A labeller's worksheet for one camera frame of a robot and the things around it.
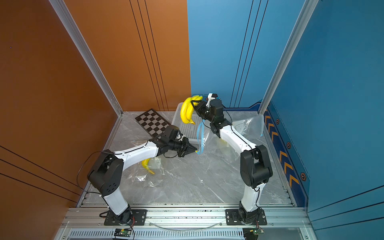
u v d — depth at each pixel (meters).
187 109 0.81
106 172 0.49
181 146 0.76
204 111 0.74
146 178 0.79
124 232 0.72
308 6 0.69
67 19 0.73
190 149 0.82
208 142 0.81
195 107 0.76
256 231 0.70
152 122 1.09
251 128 0.91
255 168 0.48
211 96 0.79
